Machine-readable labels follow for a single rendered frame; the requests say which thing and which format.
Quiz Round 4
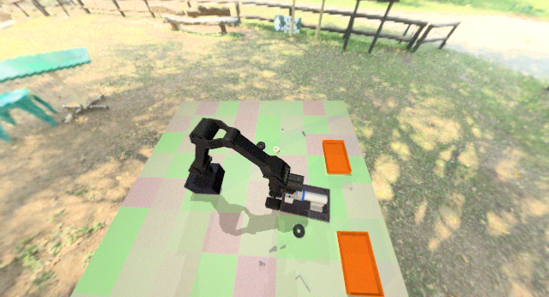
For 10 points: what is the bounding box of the orange rectangular tray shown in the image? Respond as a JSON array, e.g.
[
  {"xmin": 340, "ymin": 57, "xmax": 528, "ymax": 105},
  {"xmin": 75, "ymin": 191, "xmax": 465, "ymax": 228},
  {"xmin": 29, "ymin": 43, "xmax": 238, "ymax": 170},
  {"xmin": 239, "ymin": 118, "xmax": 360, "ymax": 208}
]
[
  {"xmin": 323, "ymin": 140, "xmax": 352, "ymax": 174},
  {"xmin": 337, "ymin": 231, "xmax": 384, "ymax": 297}
]

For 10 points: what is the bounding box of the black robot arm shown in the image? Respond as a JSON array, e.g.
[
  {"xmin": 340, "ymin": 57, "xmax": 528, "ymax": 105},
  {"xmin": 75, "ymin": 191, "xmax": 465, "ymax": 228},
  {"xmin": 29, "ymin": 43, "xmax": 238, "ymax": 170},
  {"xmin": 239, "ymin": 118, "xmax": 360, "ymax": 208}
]
[{"xmin": 188, "ymin": 118, "xmax": 304, "ymax": 194}]

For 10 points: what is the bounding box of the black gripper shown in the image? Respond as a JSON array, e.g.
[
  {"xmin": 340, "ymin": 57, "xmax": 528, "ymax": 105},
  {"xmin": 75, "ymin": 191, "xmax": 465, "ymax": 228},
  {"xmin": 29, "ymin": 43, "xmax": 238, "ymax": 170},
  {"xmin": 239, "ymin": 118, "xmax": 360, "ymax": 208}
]
[{"xmin": 265, "ymin": 183, "xmax": 283, "ymax": 211}]

